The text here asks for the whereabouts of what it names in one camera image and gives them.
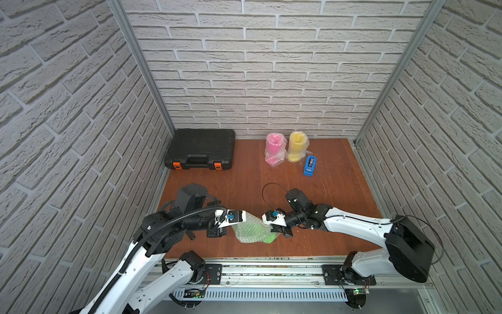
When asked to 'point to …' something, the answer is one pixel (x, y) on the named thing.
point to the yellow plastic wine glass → (297, 139)
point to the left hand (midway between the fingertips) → (239, 211)
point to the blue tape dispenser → (310, 166)
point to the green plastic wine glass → (255, 231)
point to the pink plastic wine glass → (274, 142)
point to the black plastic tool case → (201, 148)
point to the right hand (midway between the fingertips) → (268, 227)
